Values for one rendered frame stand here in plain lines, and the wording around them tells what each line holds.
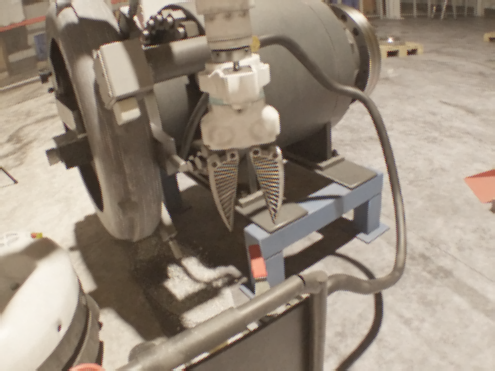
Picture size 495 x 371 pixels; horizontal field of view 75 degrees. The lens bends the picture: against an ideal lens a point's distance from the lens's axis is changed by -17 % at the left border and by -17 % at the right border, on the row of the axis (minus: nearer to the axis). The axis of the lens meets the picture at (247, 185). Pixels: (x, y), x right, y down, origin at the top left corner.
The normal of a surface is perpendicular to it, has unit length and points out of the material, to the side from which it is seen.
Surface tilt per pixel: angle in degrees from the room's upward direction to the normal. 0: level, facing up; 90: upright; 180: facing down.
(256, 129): 92
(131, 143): 87
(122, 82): 68
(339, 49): 74
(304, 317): 90
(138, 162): 94
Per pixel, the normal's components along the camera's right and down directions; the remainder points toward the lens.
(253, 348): 0.58, 0.33
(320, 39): 0.47, -0.07
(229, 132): 0.10, 0.48
